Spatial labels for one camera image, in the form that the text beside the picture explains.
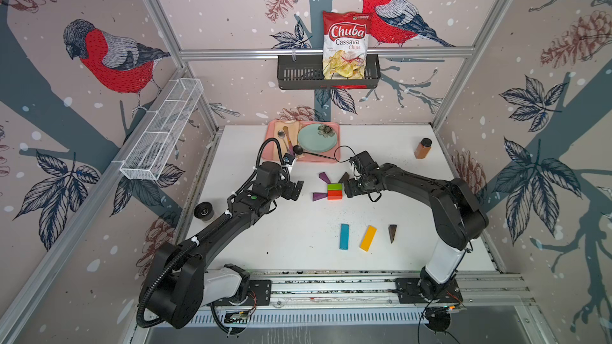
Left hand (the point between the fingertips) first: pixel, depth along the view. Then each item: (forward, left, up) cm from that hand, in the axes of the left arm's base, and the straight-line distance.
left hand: (295, 171), depth 85 cm
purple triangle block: (+7, -11, -15) cm, 20 cm away
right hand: (+1, -23, -13) cm, 26 cm away
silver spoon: (+33, +10, -15) cm, 37 cm away
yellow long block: (-18, -27, -16) cm, 37 cm away
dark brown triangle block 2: (-16, -36, -14) cm, 42 cm away
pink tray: (+22, -15, -16) cm, 31 cm away
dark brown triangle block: (+6, -20, -13) cm, 24 cm away
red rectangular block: (-3, -15, -13) cm, 20 cm away
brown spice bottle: (+18, -55, -9) cm, 59 cm away
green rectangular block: (+2, -15, -15) cm, 22 cm away
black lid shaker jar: (-13, +31, -4) cm, 34 cm away
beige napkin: (+36, +4, -14) cm, 39 cm away
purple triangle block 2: (-3, -9, -14) cm, 17 cm away
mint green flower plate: (+31, -9, -16) cm, 36 cm away
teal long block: (-18, -18, -16) cm, 30 cm away
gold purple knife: (+26, +5, -16) cm, 31 cm away
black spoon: (+22, 0, -15) cm, 27 cm away
